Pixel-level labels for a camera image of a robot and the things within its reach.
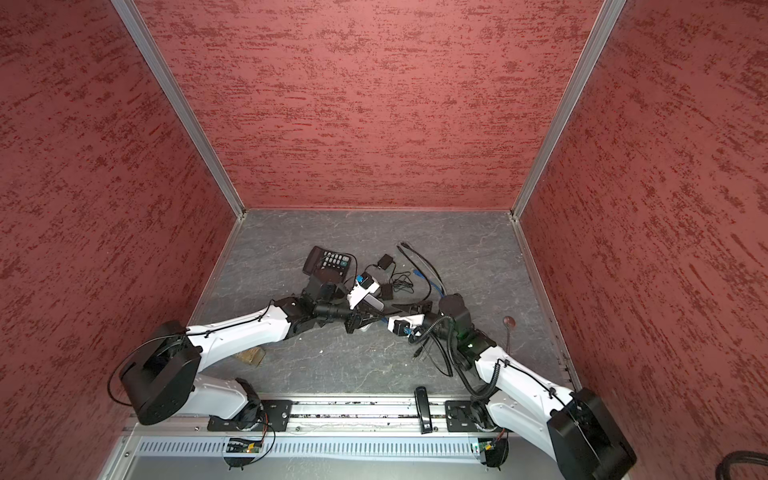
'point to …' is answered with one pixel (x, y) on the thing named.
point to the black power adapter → (385, 261)
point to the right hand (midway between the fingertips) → (393, 311)
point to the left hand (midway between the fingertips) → (379, 320)
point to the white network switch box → (359, 293)
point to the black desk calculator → (326, 266)
